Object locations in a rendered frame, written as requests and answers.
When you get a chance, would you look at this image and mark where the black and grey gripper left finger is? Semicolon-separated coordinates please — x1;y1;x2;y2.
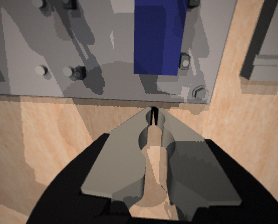
26;105;153;224

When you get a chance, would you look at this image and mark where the grey rectangular block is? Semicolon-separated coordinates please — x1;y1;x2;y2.
240;0;278;81

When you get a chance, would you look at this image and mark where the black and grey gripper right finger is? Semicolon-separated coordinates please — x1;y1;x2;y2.
153;106;278;224

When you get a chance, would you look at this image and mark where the grey metal fixture plate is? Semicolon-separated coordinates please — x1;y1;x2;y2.
0;0;237;104

